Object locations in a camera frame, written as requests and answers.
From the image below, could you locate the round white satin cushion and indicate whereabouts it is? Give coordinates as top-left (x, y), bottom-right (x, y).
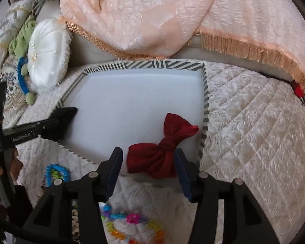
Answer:
top-left (27, 18), bottom-right (72, 93)

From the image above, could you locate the peach fringed blanket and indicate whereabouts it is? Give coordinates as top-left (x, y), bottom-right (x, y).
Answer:
top-left (60, 0), bottom-right (305, 93)

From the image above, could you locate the blue bead bracelet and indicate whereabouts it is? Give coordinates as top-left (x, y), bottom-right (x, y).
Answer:
top-left (44, 163), bottom-right (72, 187)

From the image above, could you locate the rainbow translucent bead bracelet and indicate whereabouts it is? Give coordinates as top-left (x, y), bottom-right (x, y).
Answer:
top-left (100, 203), bottom-right (166, 244)

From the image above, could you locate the black white striped tray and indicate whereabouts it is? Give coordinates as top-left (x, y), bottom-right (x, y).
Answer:
top-left (59, 60), bottom-right (208, 163)

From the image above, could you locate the floral embroidered square pillow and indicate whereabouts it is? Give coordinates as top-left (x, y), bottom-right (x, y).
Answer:
top-left (0, 55), bottom-right (36, 129)

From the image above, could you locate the green blue plush toy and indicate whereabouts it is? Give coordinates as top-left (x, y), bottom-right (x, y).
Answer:
top-left (8, 15), bottom-right (37, 105)

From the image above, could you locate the red velvet bow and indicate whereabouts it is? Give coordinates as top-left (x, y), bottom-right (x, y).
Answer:
top-left (126, 113), bottom-right (199, 179)

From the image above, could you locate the person's left hand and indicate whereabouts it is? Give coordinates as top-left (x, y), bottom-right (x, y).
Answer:
top-left (0, 148), bottom-right (24, 205)

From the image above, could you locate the quilted cream bedspread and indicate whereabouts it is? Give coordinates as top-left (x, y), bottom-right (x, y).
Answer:
top-left (18, 62), bottom-right (305, 243)

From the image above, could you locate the small red object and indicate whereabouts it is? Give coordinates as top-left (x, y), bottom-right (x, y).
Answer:
top-left (291, 81), bottom-right (305, 98)

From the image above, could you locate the embroidered bolster pillow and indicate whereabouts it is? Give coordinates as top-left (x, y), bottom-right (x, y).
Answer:
top-left (0, 0), bottom-right (35, 66)

